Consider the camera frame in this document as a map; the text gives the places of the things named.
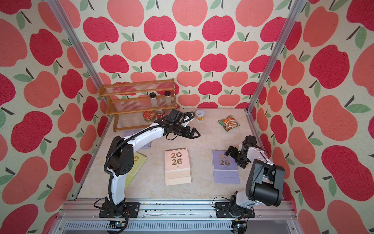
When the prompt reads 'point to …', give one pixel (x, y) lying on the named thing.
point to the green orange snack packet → (229, 123)
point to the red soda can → (160, 113)
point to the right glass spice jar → (167, 94)
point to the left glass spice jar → (152, 96)
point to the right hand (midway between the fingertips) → (232, 160)
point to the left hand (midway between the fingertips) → (196, 137)
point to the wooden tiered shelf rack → (133, 105)
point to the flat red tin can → (148, 115)
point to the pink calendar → (177, 170)
